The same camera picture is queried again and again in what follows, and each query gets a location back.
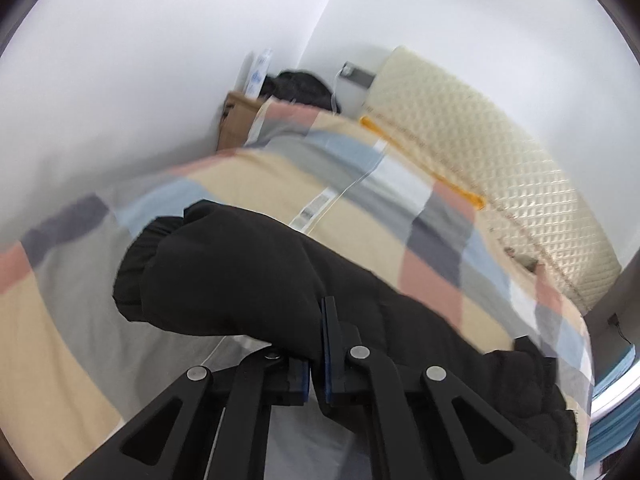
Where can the white spray bottle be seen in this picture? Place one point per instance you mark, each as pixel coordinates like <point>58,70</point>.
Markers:
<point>257,74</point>

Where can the black clothes on nightstand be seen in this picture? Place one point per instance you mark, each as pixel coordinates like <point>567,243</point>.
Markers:
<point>297,86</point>

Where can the wall power socket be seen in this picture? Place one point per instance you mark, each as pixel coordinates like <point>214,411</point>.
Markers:
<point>357,75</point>

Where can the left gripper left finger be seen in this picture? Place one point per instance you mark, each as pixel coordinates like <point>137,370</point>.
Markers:
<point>205,425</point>

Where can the black puffer jacket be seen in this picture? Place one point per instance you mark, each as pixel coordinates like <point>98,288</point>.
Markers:
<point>218,270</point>

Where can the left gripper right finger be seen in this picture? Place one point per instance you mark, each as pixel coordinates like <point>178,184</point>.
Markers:
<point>421,424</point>

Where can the yellow cloth at headboard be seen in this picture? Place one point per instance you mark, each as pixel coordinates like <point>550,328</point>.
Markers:
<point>477,201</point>

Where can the cream quilted headboard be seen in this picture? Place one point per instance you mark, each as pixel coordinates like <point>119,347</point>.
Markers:
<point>531,204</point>

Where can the plaid patchwork bed quilt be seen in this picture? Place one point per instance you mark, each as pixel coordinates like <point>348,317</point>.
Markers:
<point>73,370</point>

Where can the floral pillow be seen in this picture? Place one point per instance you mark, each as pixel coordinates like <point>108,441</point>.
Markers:
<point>530,262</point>

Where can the wooden nightstand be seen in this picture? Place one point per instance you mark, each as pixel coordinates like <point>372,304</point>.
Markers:
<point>237,116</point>

